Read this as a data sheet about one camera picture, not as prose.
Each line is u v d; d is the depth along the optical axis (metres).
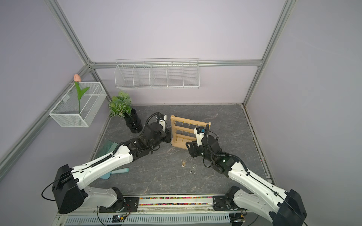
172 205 0.75
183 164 0.89
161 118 0.67
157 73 0.99
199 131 0.66
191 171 0.85
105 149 0.94
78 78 0.79
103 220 0.71
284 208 0.39
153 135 0.57
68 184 0.40
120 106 0.84
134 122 0.96
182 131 0.83
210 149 0.54
